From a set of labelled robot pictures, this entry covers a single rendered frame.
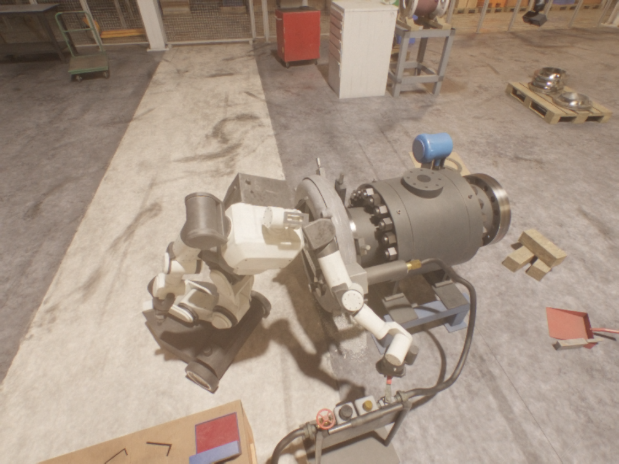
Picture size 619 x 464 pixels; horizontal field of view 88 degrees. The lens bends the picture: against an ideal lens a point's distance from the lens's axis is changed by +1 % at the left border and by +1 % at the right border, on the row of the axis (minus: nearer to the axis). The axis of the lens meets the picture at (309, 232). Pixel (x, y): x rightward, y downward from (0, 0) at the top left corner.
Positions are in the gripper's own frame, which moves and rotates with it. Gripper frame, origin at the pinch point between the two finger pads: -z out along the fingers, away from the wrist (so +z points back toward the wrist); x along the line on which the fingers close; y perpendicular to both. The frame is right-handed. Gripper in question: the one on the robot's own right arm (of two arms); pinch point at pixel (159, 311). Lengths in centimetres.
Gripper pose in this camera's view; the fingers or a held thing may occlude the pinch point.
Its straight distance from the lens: 172.1
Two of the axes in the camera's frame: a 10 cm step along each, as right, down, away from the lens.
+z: 4.7, -5.9, -6.6
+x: 2.8, 8.1, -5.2
